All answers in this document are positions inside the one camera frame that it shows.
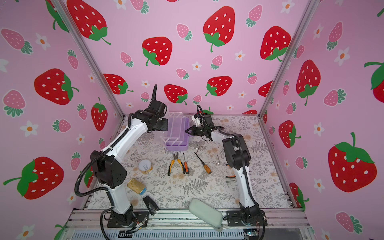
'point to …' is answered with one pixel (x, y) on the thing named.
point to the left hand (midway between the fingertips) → (163, 124)
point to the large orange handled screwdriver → (206, 167)
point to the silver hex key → (198, 150)
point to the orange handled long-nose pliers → (232, 176)
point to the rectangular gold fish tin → (136, 186)
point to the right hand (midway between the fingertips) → (185, 131)
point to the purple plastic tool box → (176, 139)
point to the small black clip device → (152, 206)
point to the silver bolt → (234, 181)
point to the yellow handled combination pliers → (173, 161)
